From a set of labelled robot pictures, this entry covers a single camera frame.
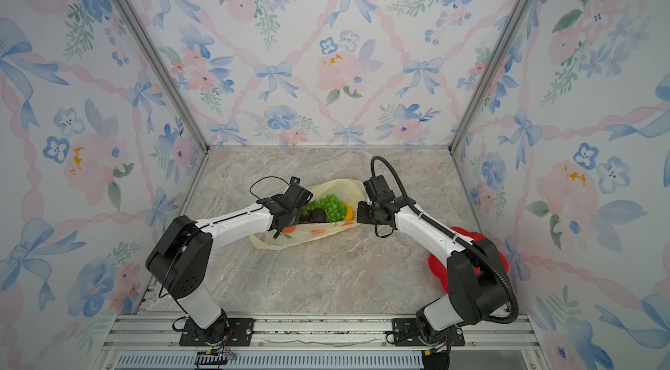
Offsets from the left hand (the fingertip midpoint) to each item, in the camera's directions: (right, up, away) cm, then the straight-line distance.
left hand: (289, 205), depth 93 cm
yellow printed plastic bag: (+23, +6, -5) cm, 24 cm away
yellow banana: (+22, -3, +2) cm, 22 cm away
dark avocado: (+10, -4, +2) cm, 11 cm away
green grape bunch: (+16, -1, +2) cm, 16 cm away
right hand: (+26, -2, -4) cm, 27 cm away
